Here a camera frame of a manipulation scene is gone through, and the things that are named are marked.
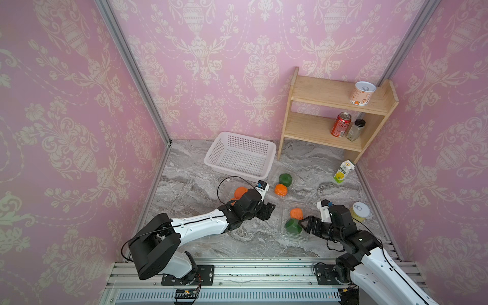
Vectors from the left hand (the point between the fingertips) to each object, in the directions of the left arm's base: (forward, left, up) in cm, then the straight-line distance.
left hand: (271, 206), depth 82 cm
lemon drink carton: (+20, -38, +2) cm, 43 cm away
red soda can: (+31, -33, +20) cm, 49 cm away
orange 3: (-1, -12, -5) cm, 13 cm away
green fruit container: (+16, -9, -4) cm, 19 cm away
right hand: (-7, -14, -3) cm, 16 cm away
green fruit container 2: (-7, -9, -4) cm, 12 cm away
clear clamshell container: (+13, -15, -10) cm, 22 cm away
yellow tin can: (0, -40, -4) cm, 41 cm away
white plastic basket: (+37, +14, -9) cm, 41 cm away
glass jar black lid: (+29, -39, +18) cm, 52 cm away
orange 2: (+12, -6, -6) cm, 15 cm away
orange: (-7, +15, +15) cm, 23 cm away
